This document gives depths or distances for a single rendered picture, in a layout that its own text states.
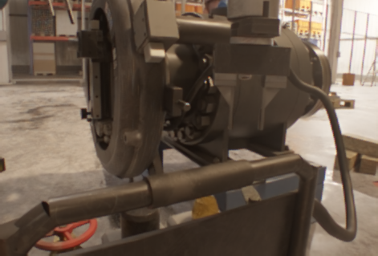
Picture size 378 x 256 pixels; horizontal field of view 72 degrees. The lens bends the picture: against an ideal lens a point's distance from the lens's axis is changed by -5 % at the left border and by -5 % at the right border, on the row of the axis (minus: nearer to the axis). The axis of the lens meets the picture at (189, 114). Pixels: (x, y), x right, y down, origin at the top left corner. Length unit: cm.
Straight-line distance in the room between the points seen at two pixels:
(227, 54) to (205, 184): 26
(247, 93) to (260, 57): 59
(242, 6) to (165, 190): 32
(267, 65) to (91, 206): 36
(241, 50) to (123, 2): 48
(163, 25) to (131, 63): 14
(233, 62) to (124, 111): 40
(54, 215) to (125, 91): 56
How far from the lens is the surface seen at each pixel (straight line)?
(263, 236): 42
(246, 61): 48
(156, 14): 71
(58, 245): 31
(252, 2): 47
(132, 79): 76
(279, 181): 114
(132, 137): 79
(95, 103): 113
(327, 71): 155
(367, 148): 220
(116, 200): 25
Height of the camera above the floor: 68
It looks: 11 degrees down
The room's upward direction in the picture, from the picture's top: 2 degrees clockwise
